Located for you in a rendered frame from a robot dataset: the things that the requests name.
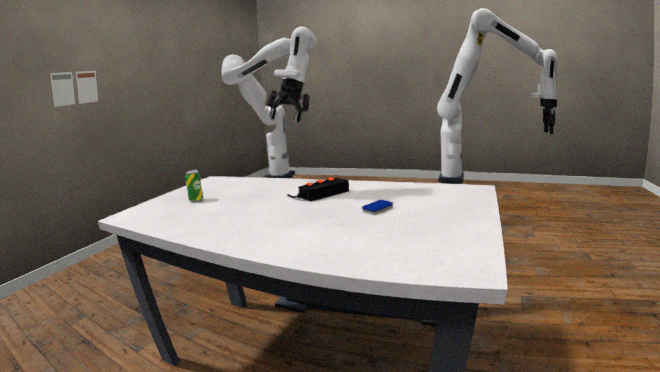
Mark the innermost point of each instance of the green and yellow drink can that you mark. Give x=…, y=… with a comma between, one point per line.
x=194, y=187

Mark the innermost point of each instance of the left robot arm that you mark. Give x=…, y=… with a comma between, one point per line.
x=464, y=70

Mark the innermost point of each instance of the black power strip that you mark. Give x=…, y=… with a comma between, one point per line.
x=322, y=189

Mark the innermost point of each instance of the small blue rectangular pad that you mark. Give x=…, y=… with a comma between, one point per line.
x=377, y=207

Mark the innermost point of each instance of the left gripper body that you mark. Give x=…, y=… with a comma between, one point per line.
x=548, y=104

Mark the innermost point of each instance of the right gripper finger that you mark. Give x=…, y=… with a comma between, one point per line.
x=305, y=108
x=277, y=103

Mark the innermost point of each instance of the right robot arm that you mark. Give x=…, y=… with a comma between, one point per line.
x=235, y=70

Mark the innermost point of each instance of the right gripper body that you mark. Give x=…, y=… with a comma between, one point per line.
x=291, y=86

